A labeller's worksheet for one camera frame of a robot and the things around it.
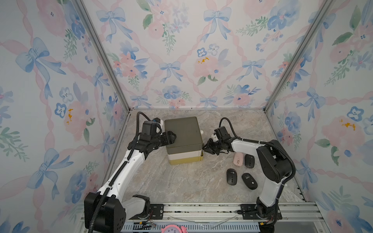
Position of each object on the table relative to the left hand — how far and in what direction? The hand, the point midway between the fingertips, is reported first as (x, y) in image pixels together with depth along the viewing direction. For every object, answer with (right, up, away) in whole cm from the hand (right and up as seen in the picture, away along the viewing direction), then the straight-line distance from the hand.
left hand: (172, 136), depth 80 cm
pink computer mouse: (+40, -15, +10) cm, 43 cm away
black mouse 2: (+44, -26, +3) cm, 51 cm away
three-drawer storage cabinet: (+8, -6, -1) cm, 10 cm away
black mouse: (+34, -24, +3) cm, 41 cm away
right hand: (+18, -9, +14) cm, 25 cm away
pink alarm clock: (+2, -42, -13) cm, 44 cm away
